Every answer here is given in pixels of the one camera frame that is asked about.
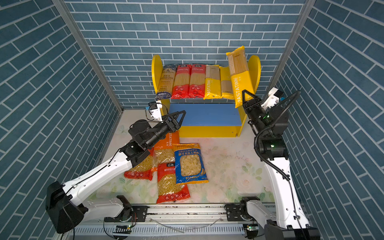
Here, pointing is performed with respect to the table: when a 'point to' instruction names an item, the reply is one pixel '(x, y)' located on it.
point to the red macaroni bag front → (168, 190)
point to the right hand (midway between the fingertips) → (240, 89)
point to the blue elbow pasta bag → (189, 166)
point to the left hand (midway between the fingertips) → (183, 113)
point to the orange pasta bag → (164, 152)
